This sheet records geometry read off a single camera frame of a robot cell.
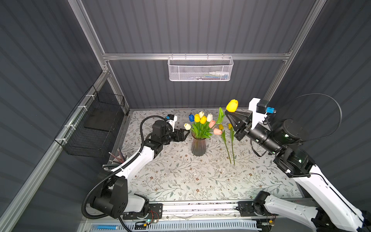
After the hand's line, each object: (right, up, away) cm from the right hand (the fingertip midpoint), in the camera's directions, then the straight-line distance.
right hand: (231, 111), depth 49 cm
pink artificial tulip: (0, -9, +26) cm, 27 cm away
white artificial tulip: (-8, +1, +28) cm, 29 cm away
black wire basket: (-66, -9, +24) cm, 70 cm away
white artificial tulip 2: (-15, -6, +24) cm, 29 cm away
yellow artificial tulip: (+2, -6, +23) cm, 24 cm away
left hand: (-15, -10, +31) cm, 36 cm away
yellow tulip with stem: (-10, -2, +26) cm, 28 cm away
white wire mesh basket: (-5, +38, +63) cm, 74 cm away
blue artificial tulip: (-13, -1, +28) cm, 31 cm away
